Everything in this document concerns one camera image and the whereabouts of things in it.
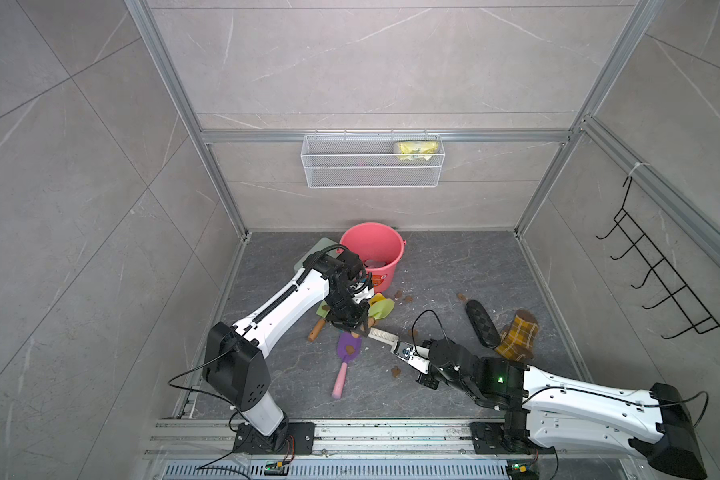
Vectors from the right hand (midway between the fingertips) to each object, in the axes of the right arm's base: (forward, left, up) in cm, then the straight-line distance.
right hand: (410, 350), depth 74 cm
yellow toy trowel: (+23, +7, -12) cm, 27 cm away
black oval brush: (+12, -25, -11) cm, 30 cm away
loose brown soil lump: (-1, +3, -14) cm, 14 cm away
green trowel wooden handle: (+12, +8, -1) cm, 14 cm away
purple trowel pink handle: (+6, +16, -13) cm, 22 cm away
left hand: (+5, +11, +2) cm, 13 cm away
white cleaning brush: (+4, +6, -2) cm, 8 cm away
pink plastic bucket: (+33, +6, +2) cm, 34 cm away
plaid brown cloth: (+7, -35, -14) cm, 38 cm away
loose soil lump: (+26, 0, -14) cm, 29 cm away
